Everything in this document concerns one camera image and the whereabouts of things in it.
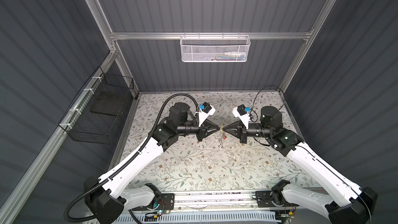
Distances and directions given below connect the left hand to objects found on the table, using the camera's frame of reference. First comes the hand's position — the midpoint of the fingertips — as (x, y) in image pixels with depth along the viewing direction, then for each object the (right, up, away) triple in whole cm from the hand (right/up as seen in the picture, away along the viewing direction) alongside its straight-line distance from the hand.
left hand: (219, 127), depth 65 cm
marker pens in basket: (+9, +39, +28) cm, 49 cm away
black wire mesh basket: (-57, +5, +7) cm, 58 cm away
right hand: (+3, -1, 0) cm, 3 cm away
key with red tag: (+2, -4, 0) cm, 4 cm away
